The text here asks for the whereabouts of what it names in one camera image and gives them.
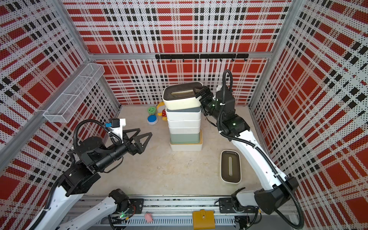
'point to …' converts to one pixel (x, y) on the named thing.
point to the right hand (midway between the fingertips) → (196, 94)
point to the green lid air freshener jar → (152, 110)
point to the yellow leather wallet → (203, 220)
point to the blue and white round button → (152, 120)
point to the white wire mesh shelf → (65, 106)
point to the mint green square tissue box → (185, 138)
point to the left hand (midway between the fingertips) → (148, 132)
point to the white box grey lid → (187, 114)
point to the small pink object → (148, 217)
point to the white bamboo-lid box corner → (192, 121)
